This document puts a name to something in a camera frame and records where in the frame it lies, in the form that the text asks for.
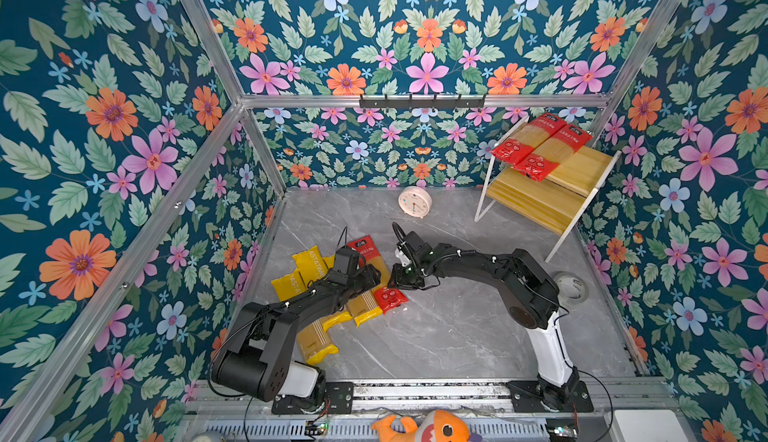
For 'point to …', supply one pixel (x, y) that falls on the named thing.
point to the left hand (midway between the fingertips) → (380, 269)
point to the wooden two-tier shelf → (561, 204)
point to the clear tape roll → (572, 289)
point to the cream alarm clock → (415, 200)
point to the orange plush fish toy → (441, 426)
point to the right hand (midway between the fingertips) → (389, 283)
